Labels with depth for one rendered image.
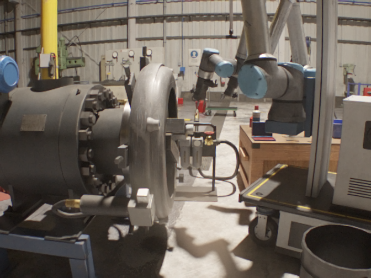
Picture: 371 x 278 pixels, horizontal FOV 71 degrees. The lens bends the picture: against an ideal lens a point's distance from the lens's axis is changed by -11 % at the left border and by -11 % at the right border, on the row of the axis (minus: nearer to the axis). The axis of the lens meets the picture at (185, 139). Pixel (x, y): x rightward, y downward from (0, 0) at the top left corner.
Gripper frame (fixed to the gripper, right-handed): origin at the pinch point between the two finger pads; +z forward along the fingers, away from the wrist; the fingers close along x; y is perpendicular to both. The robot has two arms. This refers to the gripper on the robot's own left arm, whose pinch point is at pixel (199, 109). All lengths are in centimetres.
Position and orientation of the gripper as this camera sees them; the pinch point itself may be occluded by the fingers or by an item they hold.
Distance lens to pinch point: 176.5
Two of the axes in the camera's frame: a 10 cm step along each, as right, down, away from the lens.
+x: -7.1, 2.6, -6.6
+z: -2.1, 8.2, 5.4
